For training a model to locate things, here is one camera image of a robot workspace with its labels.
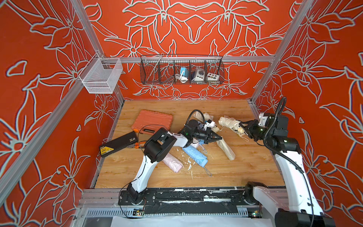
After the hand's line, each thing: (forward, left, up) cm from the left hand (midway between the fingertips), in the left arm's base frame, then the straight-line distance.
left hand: (221, 139), depth 79 cm
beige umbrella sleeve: (-4, -5, -7) cm, 10 cm away
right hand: (+3, -6, +12) cm, 14 cm away
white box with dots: (+40, +4, +14) cm, 43 cm away
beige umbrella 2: (+25, +5, -11) cm, 27 cm away
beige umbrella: (+3, -5, +10) cm, 12 cm away
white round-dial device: (+36, +13, +17) cm, 42 cm away
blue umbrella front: (-6, +14, -11) cm, 18 cm away
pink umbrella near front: (-11, +27, -11) cm, 31 cm away
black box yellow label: (0, +66, -14) cm, 68 cm away
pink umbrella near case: (+1, +14, -12) cm, 19 cm away
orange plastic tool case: (+16, +47, -9) cm, 50 cm away
